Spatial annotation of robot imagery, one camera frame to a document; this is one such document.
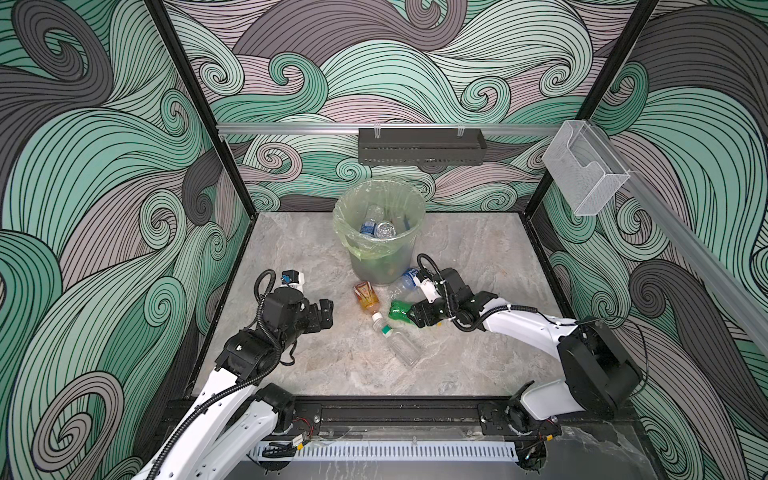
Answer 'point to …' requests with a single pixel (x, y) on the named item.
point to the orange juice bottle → (367, 295)
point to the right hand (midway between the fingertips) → (417, 309)
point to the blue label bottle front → (368, 227)
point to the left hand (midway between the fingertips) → (318, 302)
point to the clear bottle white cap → (398, 342)
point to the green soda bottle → (399, 309)
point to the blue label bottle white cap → (385, 230)
